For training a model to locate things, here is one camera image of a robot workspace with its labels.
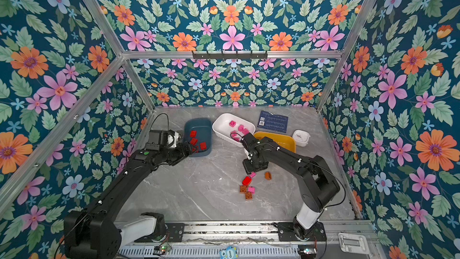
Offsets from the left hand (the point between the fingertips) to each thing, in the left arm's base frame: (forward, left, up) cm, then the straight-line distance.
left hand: (194, 150), depth 81 cm
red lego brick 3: (-11, -24, -14) cm, 30 cm away
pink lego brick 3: (+26, -18, -14) cm, 35 cm away
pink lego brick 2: (-8, -27, -15) cm, 32 cm away
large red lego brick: (+15, +5, -14) cm, 21 cm away
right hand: (-6, -28, -10) cm, 31 cm away
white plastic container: (+23, -18, -15) cm, 33 cm away
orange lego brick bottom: (-18, -24, -14) cm, 33 cm away
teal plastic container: (+23, +3, -16) cm, 28 cm away
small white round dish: (+12, -57, -13) cm, 60 cm away
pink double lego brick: (+22, -23, -14) cm, 35 cm away
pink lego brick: (-15, -26, -14) cm, 33 cm away
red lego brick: (+14, 0, -19) cm, 23 cm away
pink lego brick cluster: (+16, -19, -14) cm, 29 cm away
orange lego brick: (-14, -22, -16) cm, 31 cm away
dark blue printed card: (+26, -44, -15) cm, 53 cm away
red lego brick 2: (+21, +6, -15) cm, 26 cm away
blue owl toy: (-39, -14, -14) cm, 44 cm away
